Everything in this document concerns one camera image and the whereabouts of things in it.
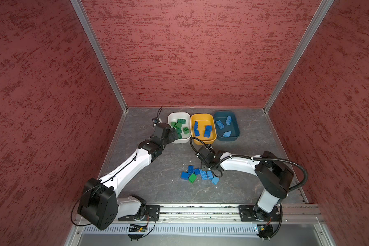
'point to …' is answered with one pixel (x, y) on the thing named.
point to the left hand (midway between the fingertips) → (168, 135)
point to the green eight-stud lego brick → (179, 131)
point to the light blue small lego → (215, 180)
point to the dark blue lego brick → (197, 131)
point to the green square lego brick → (179, 125)
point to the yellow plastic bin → (203, 127)
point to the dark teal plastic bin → (226, 125)
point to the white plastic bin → (173, 116)
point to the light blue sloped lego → (227, 134)
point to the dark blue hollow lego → (190, 169)
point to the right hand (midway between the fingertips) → (206, 168)
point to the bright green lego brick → (192, 178)
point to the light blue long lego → (228, 120)
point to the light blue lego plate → (220, 124)
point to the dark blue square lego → (184, 175)
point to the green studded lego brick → (182, 121)
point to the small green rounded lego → (186, 130)
